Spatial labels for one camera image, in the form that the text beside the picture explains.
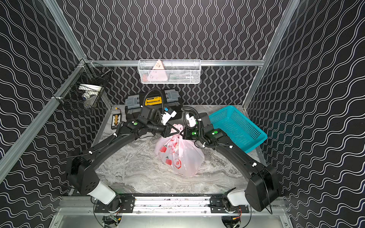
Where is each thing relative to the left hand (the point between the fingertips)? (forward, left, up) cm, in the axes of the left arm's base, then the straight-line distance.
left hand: (178, 130), depth 74 cm
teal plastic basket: (+29, -39, -24) cm, 54 cm away
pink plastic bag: (-10, -4, -13) cm, 17 cm away
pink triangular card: (+34, +16, +11) cm, 39 cm away
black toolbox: (+32, +13, -8) cm, 35 cm away
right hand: (+3, -1, -5) cm, 6 cm away
